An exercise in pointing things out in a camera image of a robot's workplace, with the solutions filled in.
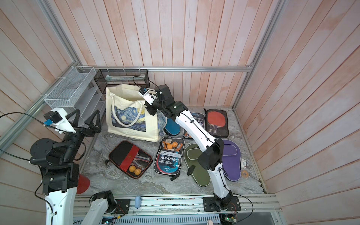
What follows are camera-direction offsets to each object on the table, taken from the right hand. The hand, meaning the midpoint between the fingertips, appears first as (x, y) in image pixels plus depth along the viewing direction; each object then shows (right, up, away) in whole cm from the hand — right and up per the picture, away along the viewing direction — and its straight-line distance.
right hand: (144, 102), depth 77 cm
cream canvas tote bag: (-10, -7, +2) cm, 13 cm away
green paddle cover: (+32, -43, +7) cm, 54 cm away
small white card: (+61, -38, +11) cm, 73 cm away
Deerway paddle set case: (+13, -36, +11) cm, 40 cm away
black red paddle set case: (-12, -34, +11) cm, 38 cm away
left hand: (-16, -7, -21) cm, 27 cm away
